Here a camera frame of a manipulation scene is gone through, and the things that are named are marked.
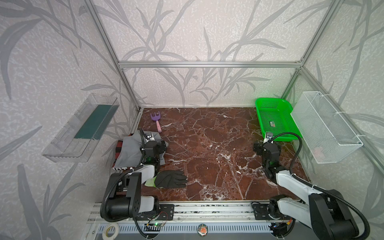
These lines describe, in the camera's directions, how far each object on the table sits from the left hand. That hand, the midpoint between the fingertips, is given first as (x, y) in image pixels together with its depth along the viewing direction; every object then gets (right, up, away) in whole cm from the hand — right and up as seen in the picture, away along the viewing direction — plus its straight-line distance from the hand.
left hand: (156, 136), depth 92 cm
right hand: (+67, 0, -4) cm, 67 cm away
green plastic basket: (+86, +14, +24) cm, 90 cm away
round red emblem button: (+29, -41, -22) cm, 55 cm away
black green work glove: (+10, -23, -8) cm, 26 cm away
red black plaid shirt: (-22, -6, -2) cm, 23 cm away
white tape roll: (-11, -42, -23) cm, 49 cm away
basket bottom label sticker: (+82, +8, +20) cm, 84 cm away
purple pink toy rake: (-6, +12, +22) cm, 25 cm away
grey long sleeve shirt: (-13, -9, -7) cm, 17 cm away
